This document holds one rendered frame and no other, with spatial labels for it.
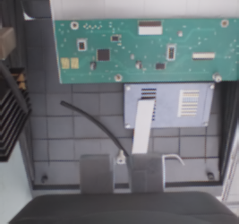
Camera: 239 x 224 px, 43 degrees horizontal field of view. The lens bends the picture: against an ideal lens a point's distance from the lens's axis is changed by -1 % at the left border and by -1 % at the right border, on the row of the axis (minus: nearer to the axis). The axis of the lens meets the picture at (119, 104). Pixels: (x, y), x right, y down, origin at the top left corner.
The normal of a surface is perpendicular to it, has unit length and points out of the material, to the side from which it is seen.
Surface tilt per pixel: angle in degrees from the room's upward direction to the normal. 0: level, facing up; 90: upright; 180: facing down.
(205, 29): 90
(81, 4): 90
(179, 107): 90
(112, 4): 90
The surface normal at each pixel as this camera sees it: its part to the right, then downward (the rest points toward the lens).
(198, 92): 0.02, 0.52
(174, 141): 0.01, 0.13
